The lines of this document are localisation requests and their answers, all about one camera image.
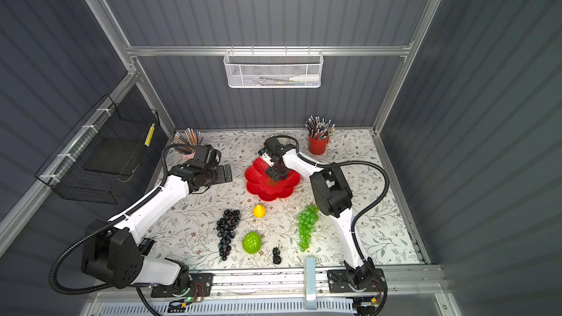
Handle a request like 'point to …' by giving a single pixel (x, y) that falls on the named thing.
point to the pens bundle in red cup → (319, 129)
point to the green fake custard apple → (252, 243)
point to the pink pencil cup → (188, 156)
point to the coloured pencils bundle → (191, 137)
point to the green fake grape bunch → (306, 221)
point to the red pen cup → (317, 146)
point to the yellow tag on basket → (149, 135)
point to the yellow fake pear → (260, 211)
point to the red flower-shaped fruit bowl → (263, 186)
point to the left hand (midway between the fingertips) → (220, 174)
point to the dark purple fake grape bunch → (226, 231)
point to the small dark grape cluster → (276, 257)
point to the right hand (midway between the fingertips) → (279, 170)
